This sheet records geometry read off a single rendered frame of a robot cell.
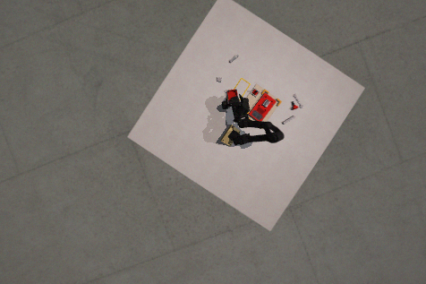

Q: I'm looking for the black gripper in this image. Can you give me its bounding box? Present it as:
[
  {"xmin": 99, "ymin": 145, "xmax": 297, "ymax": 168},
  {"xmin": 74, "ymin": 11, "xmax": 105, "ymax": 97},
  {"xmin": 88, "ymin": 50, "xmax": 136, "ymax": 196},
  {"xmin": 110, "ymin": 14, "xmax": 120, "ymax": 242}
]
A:
[{"xmin": 222, "ymin": 94, "xmax": 249, "ymax": 112}]

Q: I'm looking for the red hood shell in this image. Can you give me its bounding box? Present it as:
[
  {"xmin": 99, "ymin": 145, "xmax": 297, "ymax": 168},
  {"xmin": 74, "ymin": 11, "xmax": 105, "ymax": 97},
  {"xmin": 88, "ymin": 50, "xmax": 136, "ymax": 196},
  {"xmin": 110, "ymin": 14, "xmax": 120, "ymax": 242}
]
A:
[{"xmin": 227, "ymin": 89, "xmax": 238, "ymax": 101}]

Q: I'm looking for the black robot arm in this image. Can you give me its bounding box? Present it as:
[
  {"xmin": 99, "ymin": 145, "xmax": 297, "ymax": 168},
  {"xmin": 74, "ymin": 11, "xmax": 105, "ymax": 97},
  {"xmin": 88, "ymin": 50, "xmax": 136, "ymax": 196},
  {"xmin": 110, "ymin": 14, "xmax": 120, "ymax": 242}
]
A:
[{"xmin": 228, "ymin": 96, "xmax": 285, "ymax": 145}]

